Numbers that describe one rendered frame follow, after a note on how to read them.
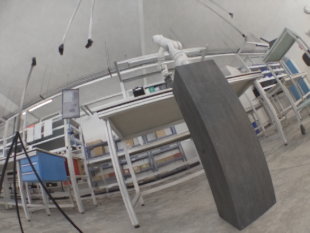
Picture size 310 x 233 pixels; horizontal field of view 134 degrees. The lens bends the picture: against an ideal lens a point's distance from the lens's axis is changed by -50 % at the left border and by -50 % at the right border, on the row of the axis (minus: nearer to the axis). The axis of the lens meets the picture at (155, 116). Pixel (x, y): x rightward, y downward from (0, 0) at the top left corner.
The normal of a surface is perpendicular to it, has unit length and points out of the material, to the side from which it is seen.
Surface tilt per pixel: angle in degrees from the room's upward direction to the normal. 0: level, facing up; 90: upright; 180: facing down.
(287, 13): 90
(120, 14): 180
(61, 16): 180
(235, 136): 90
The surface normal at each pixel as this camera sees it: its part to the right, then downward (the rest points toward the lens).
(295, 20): -0.95, 0.28
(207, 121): -0.04, -0.37
